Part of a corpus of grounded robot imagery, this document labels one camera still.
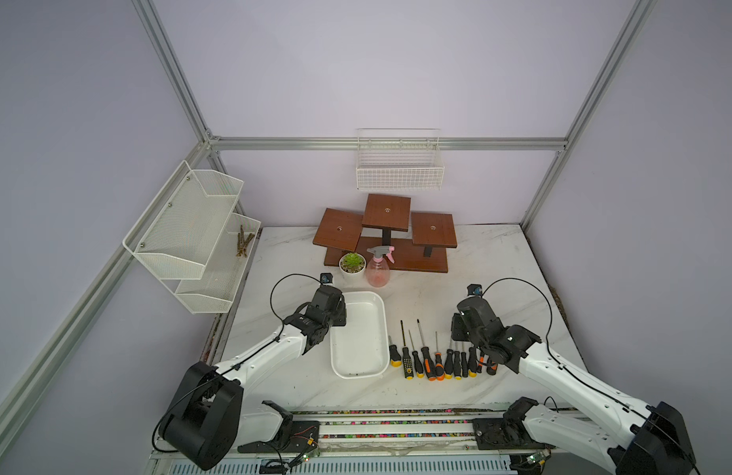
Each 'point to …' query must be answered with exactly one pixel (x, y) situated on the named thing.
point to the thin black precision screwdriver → (416, 363)
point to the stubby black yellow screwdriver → (395, 355)
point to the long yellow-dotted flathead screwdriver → (408, 365)
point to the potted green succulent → (352, 265)
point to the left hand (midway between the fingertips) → (334, 308)
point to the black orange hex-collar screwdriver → (429, 369)
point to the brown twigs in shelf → (242, 242)
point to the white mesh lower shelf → (224, 269)
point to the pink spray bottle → (378, 268)
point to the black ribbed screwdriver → (449, 365)
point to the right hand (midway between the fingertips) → (461, 324)
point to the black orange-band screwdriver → (438, 367)
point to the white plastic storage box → (360, 349)
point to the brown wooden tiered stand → (420, 240)
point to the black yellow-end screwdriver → (457, 365)
